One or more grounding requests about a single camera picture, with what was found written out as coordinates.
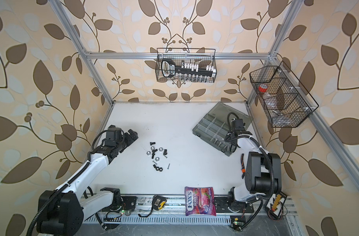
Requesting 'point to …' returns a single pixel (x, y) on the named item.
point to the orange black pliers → (242, 164)
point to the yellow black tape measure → (158, 203)
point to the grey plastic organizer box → (213, 128)
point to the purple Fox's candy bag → (199, 200)
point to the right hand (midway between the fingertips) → (232, 140)
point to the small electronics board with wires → (277, 209)
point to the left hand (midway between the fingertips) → (133, 135)
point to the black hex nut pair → (157, 168)
